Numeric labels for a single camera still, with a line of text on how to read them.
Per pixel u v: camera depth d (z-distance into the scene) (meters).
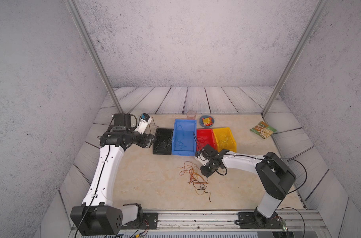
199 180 0.85
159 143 0.99
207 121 1.11
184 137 1.06
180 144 1.03
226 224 0.73
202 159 0.80
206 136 1.05
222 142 1.02
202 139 1.07
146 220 0.72
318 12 0.71
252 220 0.73
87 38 0.79
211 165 0.67
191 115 1.15
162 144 0.99
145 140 0.65
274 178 0.47
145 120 0.66
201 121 1.14
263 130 1.10
